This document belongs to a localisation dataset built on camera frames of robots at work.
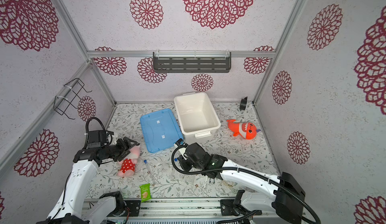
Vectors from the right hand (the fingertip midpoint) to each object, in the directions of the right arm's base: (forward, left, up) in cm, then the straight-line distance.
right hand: (178, 155), depth 75 cm
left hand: (+3, +24, 0) cm, 24 cm away
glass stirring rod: (-7, -14, -17) cm, 23 cm away
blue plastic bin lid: (+26, +17, -14) cm, 34 cm away
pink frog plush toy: (-2, +29, -8) cm, 30 cm away
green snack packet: (-14, +17, -14) cm, 27 cm away
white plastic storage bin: (+38, -9, -17) cm, 43 cm away
